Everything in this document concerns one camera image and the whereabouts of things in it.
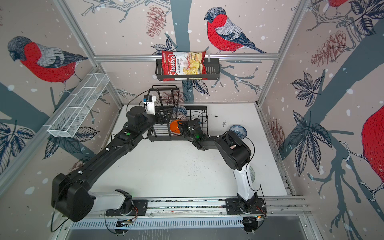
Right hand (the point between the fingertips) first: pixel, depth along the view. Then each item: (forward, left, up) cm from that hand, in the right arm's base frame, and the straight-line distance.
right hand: (173, 125), depth 93 cm
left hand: (-4, 0, +20) cm, 21 cm away
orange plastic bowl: (+2, 0, -4) cm, 5 cm away
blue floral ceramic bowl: (+5, -44, -11) cm, 46 cm away
